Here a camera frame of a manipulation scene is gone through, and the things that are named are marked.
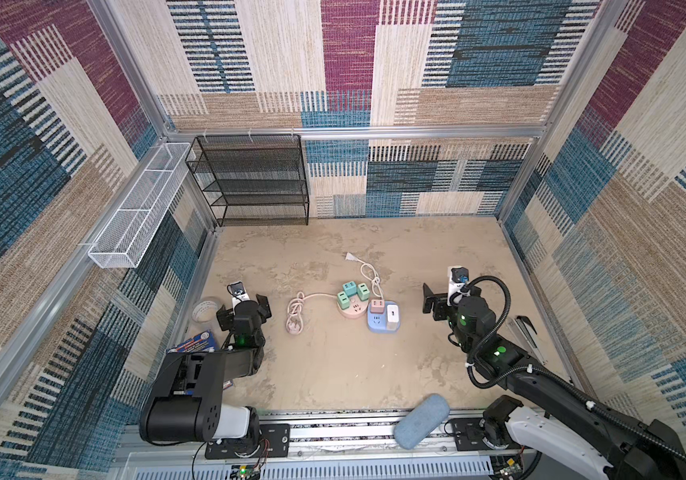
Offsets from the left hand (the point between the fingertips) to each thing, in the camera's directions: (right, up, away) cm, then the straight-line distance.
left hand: (241, 296), depth 90 cm
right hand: (+56, +4, -10) cm, 57 cm away
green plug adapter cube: (+36, +1, +2) cm, 36 cm away
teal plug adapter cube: (+32, +2, +4) cm, 33 cm away
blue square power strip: (+40, -8, +1) cm, 41 cm away
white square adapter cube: (+44, -5, -4) cm, 45 cm away
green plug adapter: (+30, -2, +1) cm, 30 cm away
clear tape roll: (-14, -6, +6) cm, 16 cm away
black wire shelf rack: (-3, +39, +19) cm, 43 cm away
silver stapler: (+83, -11, -3) cm, 84 cm away
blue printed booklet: (-11, -13, -2) cm, 17 cm away
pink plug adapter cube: (+40, -3, -1) cm, 40 cm away
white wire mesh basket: (-21, +16, -19) cm, 32 cm away
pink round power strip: (+35, -4, +4) cm, 35 cm away
